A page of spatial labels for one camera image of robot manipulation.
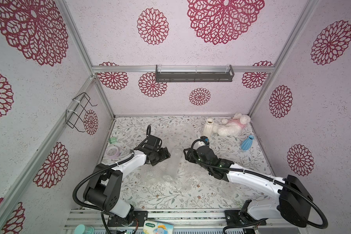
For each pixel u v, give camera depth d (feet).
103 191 1.44
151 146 2.34
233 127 3.34
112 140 3.41
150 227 2.21
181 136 3.56
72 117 2.46
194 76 2.87
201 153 1.98
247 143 3.10
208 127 3.12
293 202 1.33
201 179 2.87
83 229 2.09
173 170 2.87
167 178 2.74
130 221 2.14
